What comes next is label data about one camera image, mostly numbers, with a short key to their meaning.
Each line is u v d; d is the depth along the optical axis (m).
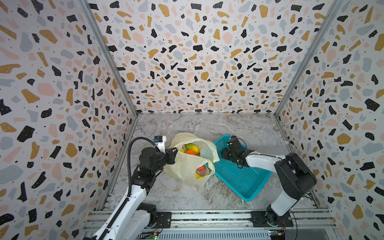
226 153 0.86
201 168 0.88
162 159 0.66
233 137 0.89
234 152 0.75
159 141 0.68
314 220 0.75
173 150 0.76
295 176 0.47
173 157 0.69
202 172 0.90
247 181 0.88
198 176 0.88
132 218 0.58
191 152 0.94
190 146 0.97
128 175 0.52
